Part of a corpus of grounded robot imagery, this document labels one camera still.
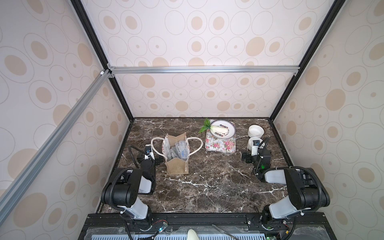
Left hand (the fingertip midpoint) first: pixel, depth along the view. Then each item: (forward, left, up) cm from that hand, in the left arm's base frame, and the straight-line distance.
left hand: (155, 147), depth 89 cm
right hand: (+2, -63, -5) cm, 64 cm away
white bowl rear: (+21, -68, -8) cm, 72 cm away
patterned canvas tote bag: (-9, -13, -5) cm, 17 cm away
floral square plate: (+10, -37, -10) cm, 40 cm away
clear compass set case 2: (-1, -10, -5) cm, 11 cm away
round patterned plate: (+28, -48, -9) cm, 56 cm away
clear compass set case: (-1, -16, -1) cm, 16 cm away
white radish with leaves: (+25, -33, -8) cm, 42 cm away
